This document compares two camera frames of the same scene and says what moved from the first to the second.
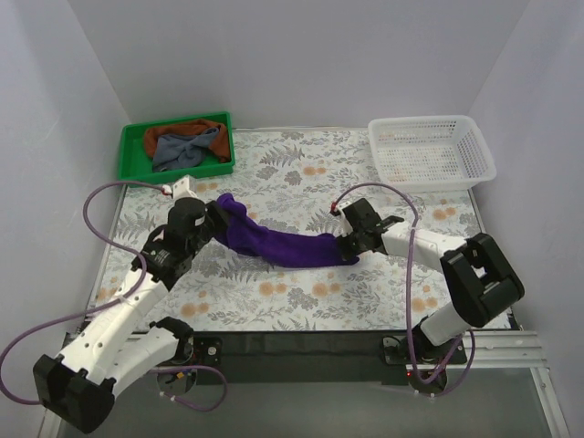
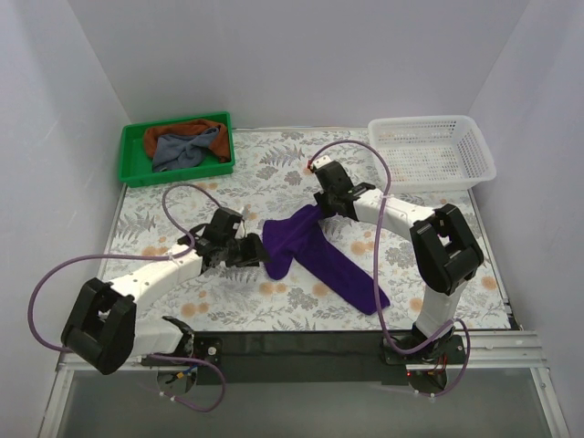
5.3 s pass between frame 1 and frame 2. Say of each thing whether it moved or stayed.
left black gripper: moved
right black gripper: moved
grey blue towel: stayed
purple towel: moved
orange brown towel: stayed
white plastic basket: stayed
